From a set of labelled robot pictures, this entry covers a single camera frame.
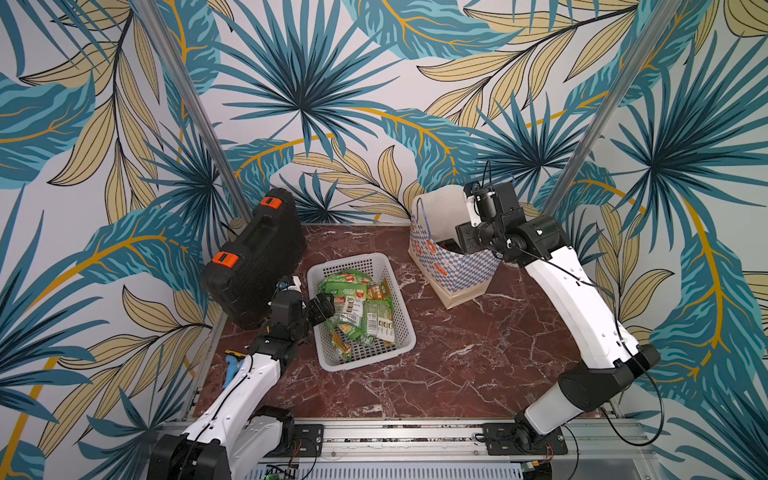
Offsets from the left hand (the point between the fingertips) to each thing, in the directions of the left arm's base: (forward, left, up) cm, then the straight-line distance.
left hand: (323, 303), depth 84 cm
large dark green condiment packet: (+11, -34, +13) cm, 39 cm away
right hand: (+9, -38, +22) cm, 45 cm away
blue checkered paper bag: (+10, -31, +12) cm, 35 cm away
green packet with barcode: (-2, -15, -7) cm, 17 cm away
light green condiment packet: (+10, -6, -6) cm, 13 cm away
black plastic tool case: (-1, +19, +11) cm, 22 cm away
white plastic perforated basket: (-5, -4, -12) cm, 13 cm away
